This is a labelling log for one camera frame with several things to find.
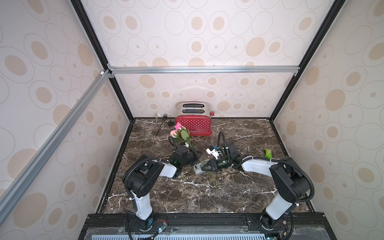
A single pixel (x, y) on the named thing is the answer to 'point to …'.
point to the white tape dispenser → (197, 168)
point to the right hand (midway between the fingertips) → (208, 168)
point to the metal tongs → (164, 117)
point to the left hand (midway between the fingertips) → (209, 151)
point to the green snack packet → (268, 153)
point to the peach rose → (185, 136)
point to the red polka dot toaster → (195, 116)
